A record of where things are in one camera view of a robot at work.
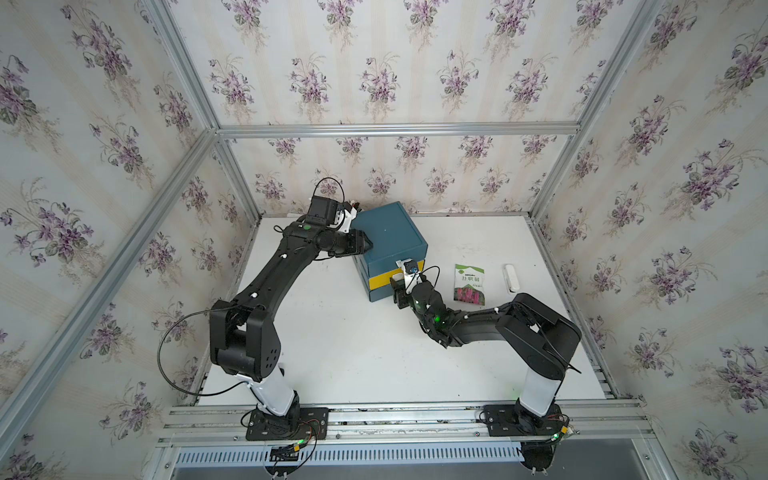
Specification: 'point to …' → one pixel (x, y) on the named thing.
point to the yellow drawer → (384, 280)
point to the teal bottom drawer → (381, 293)
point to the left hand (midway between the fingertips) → (367, 250)
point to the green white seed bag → (469, 284)
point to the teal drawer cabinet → (395, 236)
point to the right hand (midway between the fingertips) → (403, 276)
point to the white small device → (511, 278)
